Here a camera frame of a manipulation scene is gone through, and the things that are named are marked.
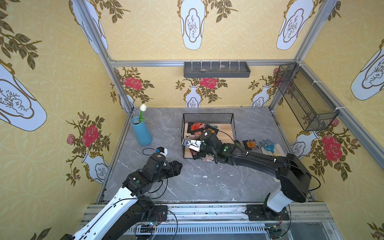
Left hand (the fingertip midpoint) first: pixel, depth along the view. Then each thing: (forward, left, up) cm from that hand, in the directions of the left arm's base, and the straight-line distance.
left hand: (176, 166), depth 76 cm
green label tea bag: (+20, -39, -12) cm, 46 cm away
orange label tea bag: (+19, -48, -13) cm, 53 cm away
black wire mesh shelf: (+4, -8, +15) cm, 18 cm away
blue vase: (+22, +22, 0) cm, 31 cm away
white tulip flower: (+27, +18, +15) cm, 36 cm away
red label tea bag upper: (+22, -10, +3) cm, 25 cm away
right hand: (+11, -7, +3) cm, 14 cm away
